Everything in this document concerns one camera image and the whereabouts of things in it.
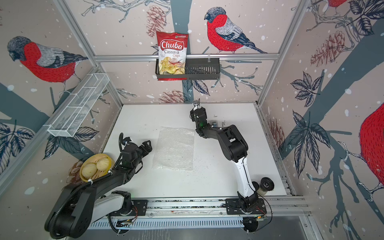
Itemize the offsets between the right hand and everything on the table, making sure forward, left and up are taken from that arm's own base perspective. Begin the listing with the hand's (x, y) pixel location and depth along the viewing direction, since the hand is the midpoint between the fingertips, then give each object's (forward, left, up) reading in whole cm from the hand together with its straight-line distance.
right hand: (196, 107), depth 103 cm
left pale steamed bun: (-44, +59, -7) cm, 74 cm away
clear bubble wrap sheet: (-27, +13, -12) cm, 32 cm away
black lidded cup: (-49, -36, -2) cm, 61 cm away
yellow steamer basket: (-37, +61, -9) cm, 71 cm away
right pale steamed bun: (-41, +52, -6) cm, 66 cm away
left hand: (-26, +28, -3) cm, 39 cm away
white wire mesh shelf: (-28, +63, +19) cm, 71 cm away
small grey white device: (-9, -13, -8) cm, 18 cm away
